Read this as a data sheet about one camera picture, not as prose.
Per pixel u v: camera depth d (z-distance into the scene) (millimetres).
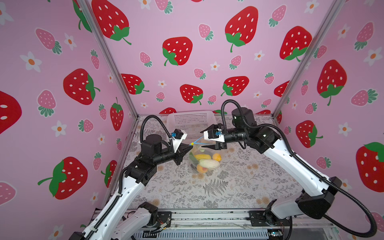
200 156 854
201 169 835
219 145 554
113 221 403
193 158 781
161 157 560
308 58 863
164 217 750
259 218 733
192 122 1145
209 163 816
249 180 880
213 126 580
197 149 823
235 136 537
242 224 735
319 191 393
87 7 679
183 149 603
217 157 854
